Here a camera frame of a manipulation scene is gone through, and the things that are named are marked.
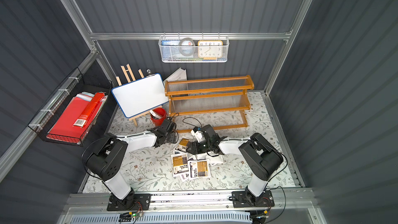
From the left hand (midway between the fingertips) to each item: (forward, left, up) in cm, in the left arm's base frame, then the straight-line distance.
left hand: (170, 136), depth 95 cm
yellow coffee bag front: (-21, -18, +2) cm, 28 cm away
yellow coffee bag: (-18, -8, +1) cm, 20 cm away
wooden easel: (+23, +20, +28) cm, 42 cm away
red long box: (-2, +34, +29) cm, 44 cm away
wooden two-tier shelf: (+27, -25, 0) cm, 37 cm away
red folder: (-11, +41, +27) cm, 50 cm away
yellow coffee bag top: (-8, -8, +1) cm, 11 cm away
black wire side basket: (+14, +45, +30) cm, 56 cm away
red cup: (+10, +5, +10) cm, 16 cm away
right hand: (-12, -12, +3) cm, 17 cm away
